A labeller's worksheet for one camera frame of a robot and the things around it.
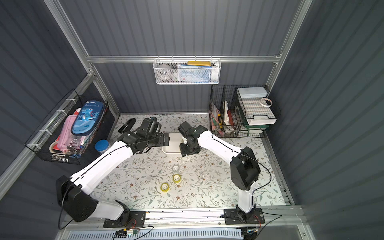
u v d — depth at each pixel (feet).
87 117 2.28
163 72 2.76
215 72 2.77
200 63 2.92
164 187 2.73
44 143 2.03
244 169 1.56
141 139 1.81
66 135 2.23
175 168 2.98
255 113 3.07
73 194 1.29
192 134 2.02
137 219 2.41
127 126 3.65
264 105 3.19
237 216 2.18
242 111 3.24
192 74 2.84
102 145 2.58
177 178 2.85
